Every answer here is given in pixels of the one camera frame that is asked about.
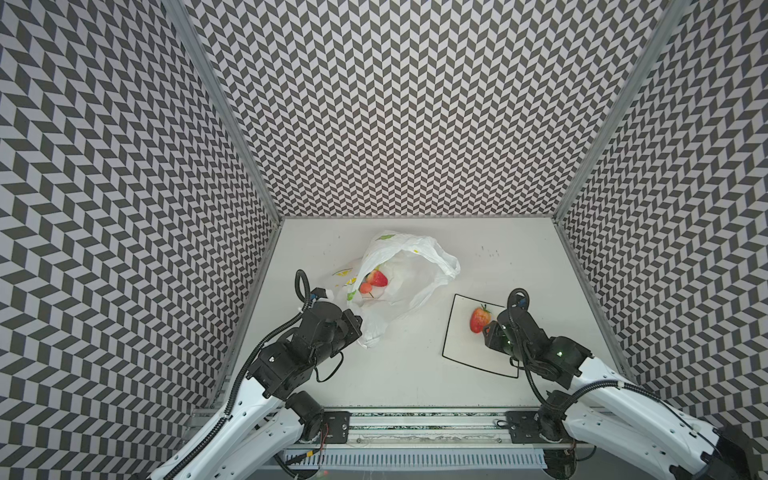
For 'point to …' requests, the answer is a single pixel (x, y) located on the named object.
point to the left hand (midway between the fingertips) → (364, 321)
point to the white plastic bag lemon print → (413, 268)
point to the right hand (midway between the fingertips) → (488, 339)
